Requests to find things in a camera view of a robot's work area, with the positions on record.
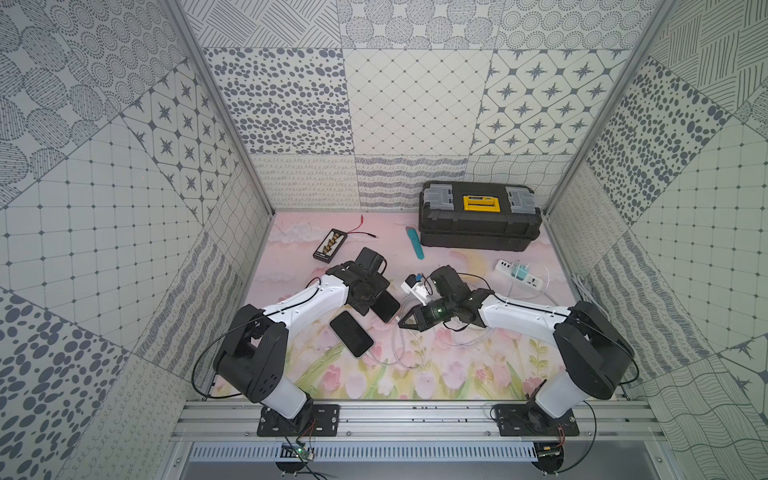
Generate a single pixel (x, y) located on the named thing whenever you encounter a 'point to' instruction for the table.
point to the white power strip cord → (585, 292)
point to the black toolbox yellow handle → (495, 216)
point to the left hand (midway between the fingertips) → (380, 283)
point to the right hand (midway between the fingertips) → (404, 325)
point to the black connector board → (330, 245)
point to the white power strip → (505, 268)
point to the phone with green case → (351, 333)
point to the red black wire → (355, 231)
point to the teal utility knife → (415, 241)
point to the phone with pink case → (385, 306)
